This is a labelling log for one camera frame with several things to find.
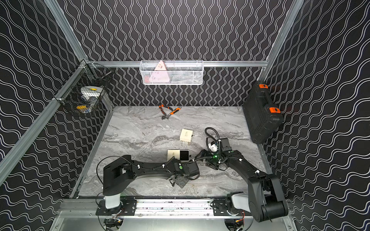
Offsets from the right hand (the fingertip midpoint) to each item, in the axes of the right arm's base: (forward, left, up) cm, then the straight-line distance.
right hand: (201, 160), depth 86 cm
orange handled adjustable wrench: (+39, +25, -3) cm, 46 cm away
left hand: (-9, +12, -4) cm, 15 cm away
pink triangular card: (+42, +26, +31) cm, 58 cm away
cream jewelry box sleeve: (+19, +10, -2) cm, 22 cm away
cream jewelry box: (+6, +19, -3) cm, 20 cm away
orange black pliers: (+50, +30, -3) cm, 58 cm away
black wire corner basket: (+25, +68, +30) cm, 78 cm away
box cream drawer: (+4, +10, -2) cm, 11 cm away
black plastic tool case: (+21, -38, +14) cm, 45 cm away
